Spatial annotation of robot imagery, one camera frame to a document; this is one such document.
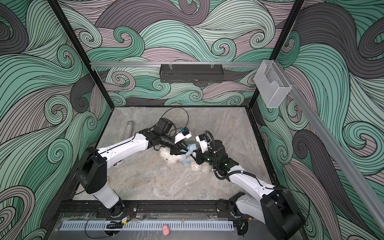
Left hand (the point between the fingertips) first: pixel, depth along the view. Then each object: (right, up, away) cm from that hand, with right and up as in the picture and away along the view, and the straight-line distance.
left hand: (189, 150), depth 77 cm
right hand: (0, -2, +2) cm, 3 cm away
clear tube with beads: (-42, +9, +24) cm, 49 cm away
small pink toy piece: (-11, -34, -11) cm, 37 cm away
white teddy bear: (-13, -2, -1) cm, 13 cm away
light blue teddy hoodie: (-2, -5, +1) cm, 5 cm away
